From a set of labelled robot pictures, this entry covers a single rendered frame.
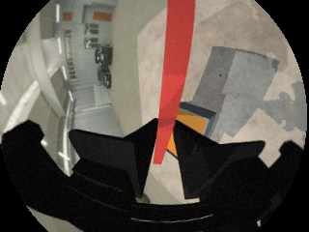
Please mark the red lid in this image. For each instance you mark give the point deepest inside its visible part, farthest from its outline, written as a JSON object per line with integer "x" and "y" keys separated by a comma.
{"x": 179, "y": 32}

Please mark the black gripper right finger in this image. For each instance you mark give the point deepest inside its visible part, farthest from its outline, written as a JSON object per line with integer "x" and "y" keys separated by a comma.
{"x": 201, "y": 160}

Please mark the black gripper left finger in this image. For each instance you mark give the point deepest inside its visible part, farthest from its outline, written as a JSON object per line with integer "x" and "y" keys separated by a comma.
{"x": 132, "y": 153}

